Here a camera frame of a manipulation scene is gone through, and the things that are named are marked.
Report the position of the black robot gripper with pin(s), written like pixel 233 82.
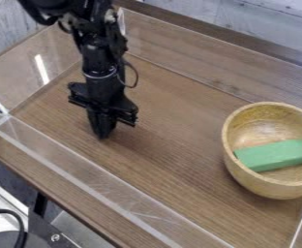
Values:
pixel 106 107

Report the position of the light wooden bowl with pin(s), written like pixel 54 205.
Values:
pixel 257 124

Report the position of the green rectangular block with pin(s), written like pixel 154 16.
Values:
pixel 271 156

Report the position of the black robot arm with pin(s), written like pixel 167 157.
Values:
pixel 90 21

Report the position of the black table leg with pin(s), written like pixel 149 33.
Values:
pixel 40 205

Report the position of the clear acrylic front wall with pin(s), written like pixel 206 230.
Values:
pixel 113 208

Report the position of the black metal bracket with screw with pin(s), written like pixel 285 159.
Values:
pixel 44 235

